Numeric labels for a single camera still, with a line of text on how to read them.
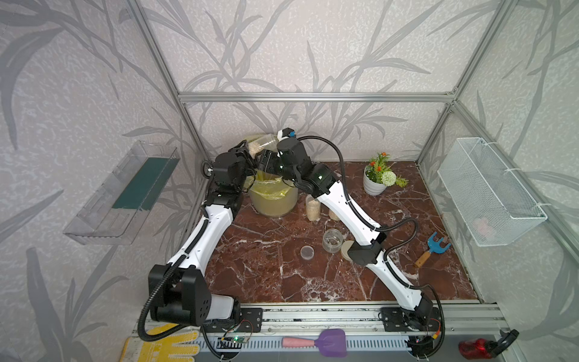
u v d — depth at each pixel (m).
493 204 0.63
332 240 0.93
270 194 0.83
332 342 0.70
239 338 0.71
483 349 0.61
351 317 0.75
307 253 0.89
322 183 0.55
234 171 0.60
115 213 0.63
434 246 0.91
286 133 0.65
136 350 0.68
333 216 0.59
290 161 0.55
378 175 0.97
